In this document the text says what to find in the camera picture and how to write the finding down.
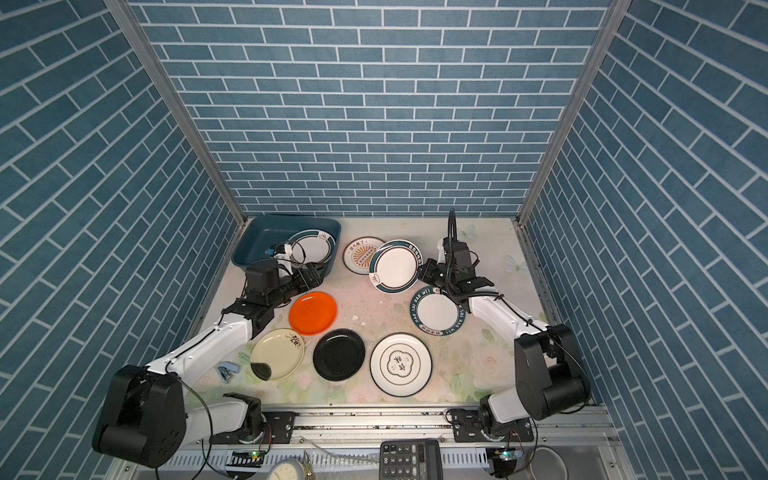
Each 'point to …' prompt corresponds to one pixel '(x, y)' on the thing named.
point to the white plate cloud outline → (400, 365)
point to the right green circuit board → (508, 453)
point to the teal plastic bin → (259, 234)
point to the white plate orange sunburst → (358, 252)
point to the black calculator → (410, 459)
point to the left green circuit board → (252, 458)
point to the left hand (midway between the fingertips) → (319, 269)
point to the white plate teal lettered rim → (436, 314)
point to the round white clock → (287, 469)
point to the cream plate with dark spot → (277, 353)
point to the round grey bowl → (546, 463)
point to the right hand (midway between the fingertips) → (415, 264)
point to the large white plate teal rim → (394, 266)
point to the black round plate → (338, 355)
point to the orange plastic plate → (312, 313)
